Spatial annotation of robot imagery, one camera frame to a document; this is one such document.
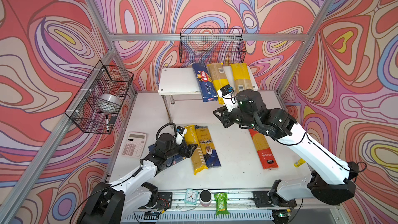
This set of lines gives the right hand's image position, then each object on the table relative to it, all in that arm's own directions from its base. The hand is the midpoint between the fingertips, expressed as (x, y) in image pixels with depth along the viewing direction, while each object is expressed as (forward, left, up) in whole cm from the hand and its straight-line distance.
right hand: (218, 115), depth 64 cm
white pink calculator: (+3, +47, -31) cm, 57 cm away
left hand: (+1, +13, -25) cm, 28 cm away
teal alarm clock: (-24, +13, -32) cm, 42 cm away
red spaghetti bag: (-3, -29, -32) cm, 43 cm away
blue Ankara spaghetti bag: (0, +3, -32) cm, 32 cm away
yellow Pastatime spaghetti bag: (-6, +10, -31) cm, 33 cm away
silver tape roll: (+9, +50, +1) cm, 51 cm away
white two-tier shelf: (+23, +16, 0) cm, 28 cm away
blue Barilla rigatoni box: (-8, +22, -28) cm, 36 cm away
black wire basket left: (+10, +58, -4) cm, 59 cm away
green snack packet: (-27, -1, -33) cm, 43 cm away
